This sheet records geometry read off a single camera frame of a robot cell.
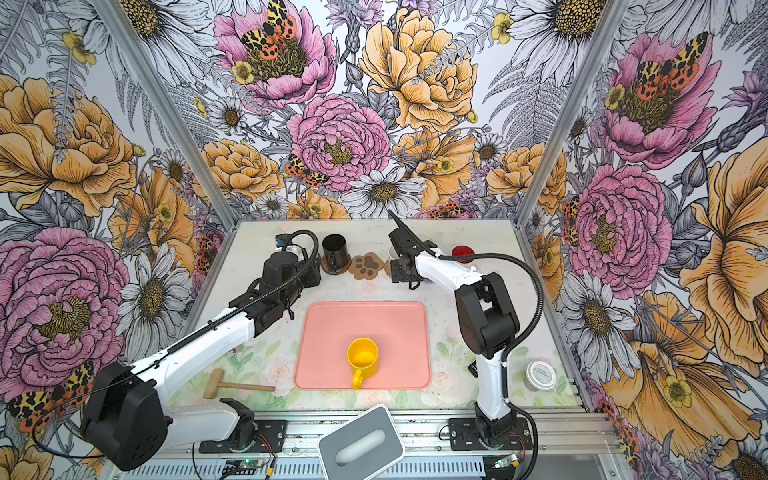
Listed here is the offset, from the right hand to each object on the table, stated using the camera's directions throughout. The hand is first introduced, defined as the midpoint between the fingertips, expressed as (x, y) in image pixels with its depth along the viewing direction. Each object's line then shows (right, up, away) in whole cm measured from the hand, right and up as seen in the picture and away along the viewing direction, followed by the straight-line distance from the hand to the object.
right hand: (404, 281), depth 97 cm
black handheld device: (+18, -23, -13) cm, 32 cm away
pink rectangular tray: (-2, -14, -5) cm, 15 cm away
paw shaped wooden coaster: (-13, +4, +12) cm, 18 cm away
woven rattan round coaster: (-6, +4, +12) cm, 14 cm away
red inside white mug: (+20, +10, +6) cm, 23 cm away
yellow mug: (-12, -20, -10) cm, 26 cm away
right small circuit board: (+23, -40, -25) cm, 52 cm away
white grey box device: (-11, -37, -25) cm, 46 cm away
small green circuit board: (-38, -40, -25) cm, 61 cm away
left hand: (-26, +5, -12) cm, 29 cm away
